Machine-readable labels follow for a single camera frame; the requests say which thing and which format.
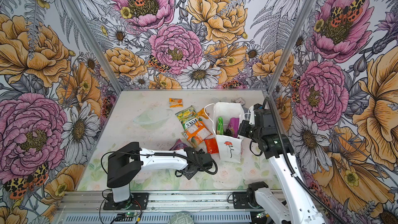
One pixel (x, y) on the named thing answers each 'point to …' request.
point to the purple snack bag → (232, 128)
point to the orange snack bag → (197, 134)
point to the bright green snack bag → (220, 125)
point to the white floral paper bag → (230, 148)
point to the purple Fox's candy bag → (179, 145)
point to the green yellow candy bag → (188, 117)
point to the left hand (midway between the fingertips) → (181, 170)
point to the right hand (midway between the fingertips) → (239, 130)
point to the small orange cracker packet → (175, 102)
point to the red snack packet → (211, 145)
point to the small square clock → (241, 101)
